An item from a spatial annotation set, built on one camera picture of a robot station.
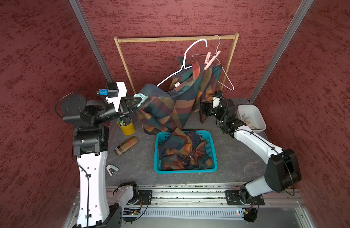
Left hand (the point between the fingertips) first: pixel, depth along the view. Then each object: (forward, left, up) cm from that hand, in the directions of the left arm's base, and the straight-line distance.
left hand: (146, 101), depth 47 cm
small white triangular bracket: (-7, +29, -52) cm, 59 cm away
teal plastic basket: (+11, -30, -44) cm, 55 cm away
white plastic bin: (+37, -70, -54) cm, 96 cm away
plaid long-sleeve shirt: (0, -14, -40) cm, 42 cm away
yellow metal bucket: (+17, +24, -46) cm, 54 cm away
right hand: (+24, -27, -27) cm, 45 cm away
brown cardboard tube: (+7, +24, -50) cm, 55 cm away
